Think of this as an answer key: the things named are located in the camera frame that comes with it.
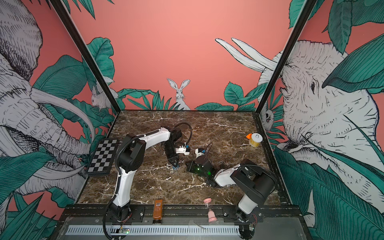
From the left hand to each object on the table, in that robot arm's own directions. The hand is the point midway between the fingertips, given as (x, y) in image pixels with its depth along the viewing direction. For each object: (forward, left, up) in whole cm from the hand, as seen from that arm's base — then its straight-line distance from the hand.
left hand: (175, 161), depth 91 cm
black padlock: (-3, -29, -2) cm, 29 cm away
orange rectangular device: (-27, +7, +2) cm, 28 cm away
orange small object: (+17, -51, 0) cm, 54 cm away
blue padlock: (-4, 0, -2) cm, 4 cm away
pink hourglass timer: (-30, -19, 0) cm, 36 cm away
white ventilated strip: (-34, +9, -1) cm, 36 cm away
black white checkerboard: (+3, +45, +1) cm, 45 cm away
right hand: (-3, -5, +4) cm, 7 cm away
